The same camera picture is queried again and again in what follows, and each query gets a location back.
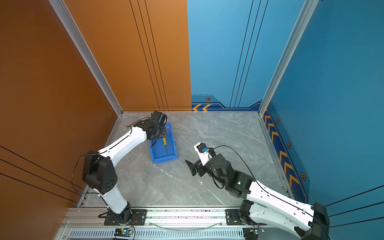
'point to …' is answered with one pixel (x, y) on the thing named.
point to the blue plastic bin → (161, 152)
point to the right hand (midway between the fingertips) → (192, 155)
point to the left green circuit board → (123, 232)
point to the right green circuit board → (252, 233)
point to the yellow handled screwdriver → (164, 140)
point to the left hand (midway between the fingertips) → (162, 131)
